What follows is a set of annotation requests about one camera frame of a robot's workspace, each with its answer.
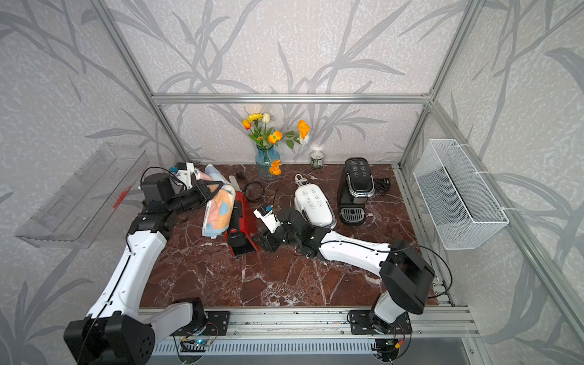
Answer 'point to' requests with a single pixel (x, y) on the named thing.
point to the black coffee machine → (356, 184)
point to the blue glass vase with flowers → (268, 160)
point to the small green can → (316, 160)
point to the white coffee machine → (312, 201)
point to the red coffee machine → (240, 239)
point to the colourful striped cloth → (218, 208)
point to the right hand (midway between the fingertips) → (256, 233)
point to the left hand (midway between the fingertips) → (222, 184)
